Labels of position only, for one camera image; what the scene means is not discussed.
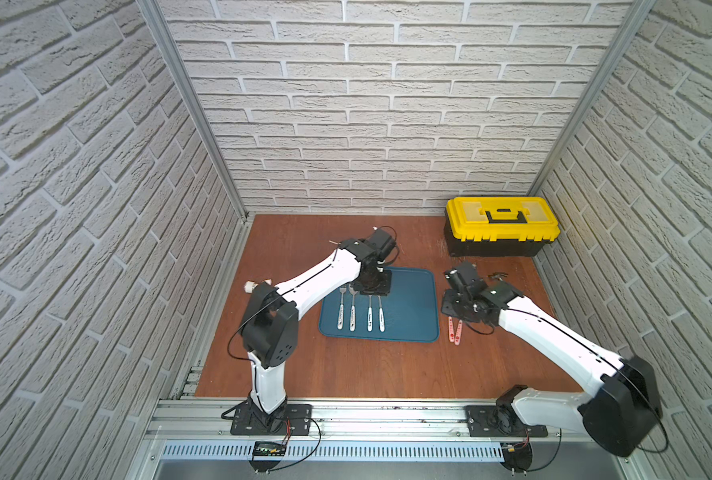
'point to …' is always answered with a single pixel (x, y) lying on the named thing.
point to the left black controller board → (267, 449)
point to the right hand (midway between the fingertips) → (452, 305)
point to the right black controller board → (517, 456)
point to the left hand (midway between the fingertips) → (379, 282)
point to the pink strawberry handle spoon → (451, 329)
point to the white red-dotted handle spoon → (353, 309)
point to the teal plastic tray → (411, 313)
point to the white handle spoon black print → (381, 316)
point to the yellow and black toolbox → (498, 226)
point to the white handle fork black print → (370, 315)
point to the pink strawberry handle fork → (458, 333)
